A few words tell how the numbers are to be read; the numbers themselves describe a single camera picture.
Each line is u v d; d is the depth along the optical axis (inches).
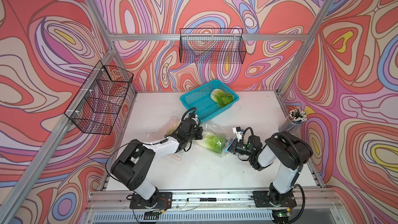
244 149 30.7
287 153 19.4
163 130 37.3
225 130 37.9
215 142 32.5
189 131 28.3
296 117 32.9
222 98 40.0
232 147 30.6
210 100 44.4
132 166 17.6
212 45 37.9
